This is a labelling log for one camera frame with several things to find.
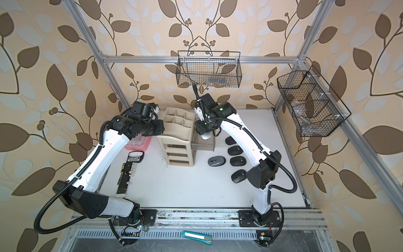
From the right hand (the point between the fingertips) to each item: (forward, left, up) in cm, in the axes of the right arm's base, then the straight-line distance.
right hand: (202, 128), depth 78 cm
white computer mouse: (-5, -2, 0) cm, 5 cm away
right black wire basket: (+2, -55, +9) cm, 55 cm away
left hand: (0, +20, +3) cm, 20 cm away
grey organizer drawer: (-7, +2, -2) cm, 8 cm away
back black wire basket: (+40, -5, +10) cm, 41 cm away
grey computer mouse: (-7, -8, -23) cm, 25 cm away
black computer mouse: (+8, -17, -23) cm, 30 cm away
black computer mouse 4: (-16, -19, -24) cm, 34 cm away
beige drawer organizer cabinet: (-8, +11, +1) cm, 14 cm away
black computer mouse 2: (0, -19, -23) cm, 30 cm away
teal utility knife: (-43, +2, -24) cm, 49 cm away
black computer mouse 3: (-7, -20, -23) cm, 32 cm away
